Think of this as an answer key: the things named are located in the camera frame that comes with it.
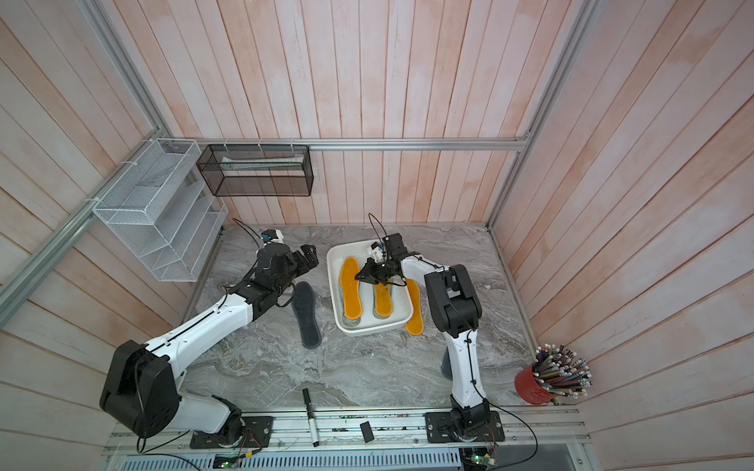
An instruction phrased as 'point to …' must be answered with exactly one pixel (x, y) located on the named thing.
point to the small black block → (366, 430)
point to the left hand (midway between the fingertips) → (306, 256)
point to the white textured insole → (351, 298)
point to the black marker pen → (311, 422)
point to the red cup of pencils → (555, 373)
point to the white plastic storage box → (335, 253)
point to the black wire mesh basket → (257, 170)
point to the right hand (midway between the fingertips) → (356, 276)
